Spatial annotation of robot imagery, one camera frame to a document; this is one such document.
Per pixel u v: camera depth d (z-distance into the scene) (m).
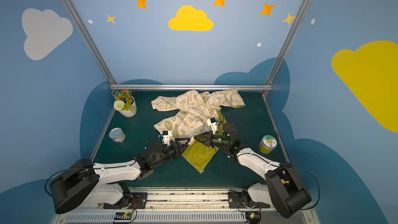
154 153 0.61
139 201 0.74
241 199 0.74
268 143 0.86
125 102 0.96
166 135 0.78
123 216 0.73
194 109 1.04
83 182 0.42
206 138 0.73
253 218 0.74
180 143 0.73
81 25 0.82
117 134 0.91
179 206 0.73
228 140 0.66
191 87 1.14
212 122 0.78
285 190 0.42
